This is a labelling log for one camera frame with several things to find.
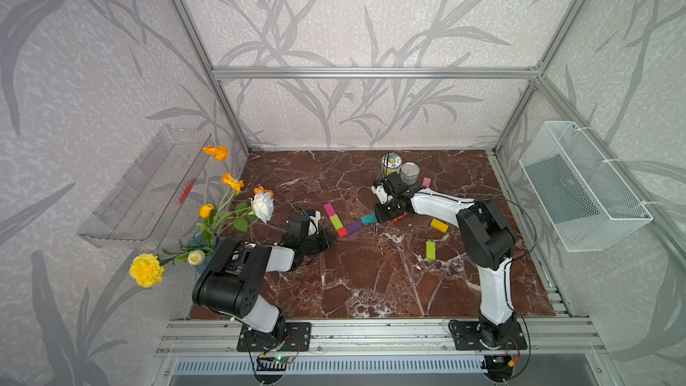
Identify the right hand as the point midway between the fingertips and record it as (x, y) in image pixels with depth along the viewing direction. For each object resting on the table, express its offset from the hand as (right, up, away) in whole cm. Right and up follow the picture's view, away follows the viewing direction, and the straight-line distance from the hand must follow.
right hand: (375, 213), depth 98 cm
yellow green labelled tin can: (+8, +18, +7) cm, 21 cm away
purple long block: (-8, -4, -3) cm, 9 cm away
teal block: (-3, -2, -2) cm, 4 cm away
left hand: (-13, -7, -6) cm, 16 cm away
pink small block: (+22, +11, +10) cm, 27 cm away
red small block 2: (+6, -1, -10) cm, 12 cm away
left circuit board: (-26, -35, -28) cm, 52 cm away
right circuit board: (+33, -39, -24) cm, 57 cm away
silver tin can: (+14, +15, +7) cm, 22 cm away
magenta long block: (-17, +1, +2) cm, 17 cm away
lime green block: (+19, -11, -8) cm, 23 cm away
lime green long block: (-14, -3, -2) cm, 14 cm away
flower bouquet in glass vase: (-53, -6, -40) cm, 66 cm away
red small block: (-12, -6, -4) cm, 14 cm away
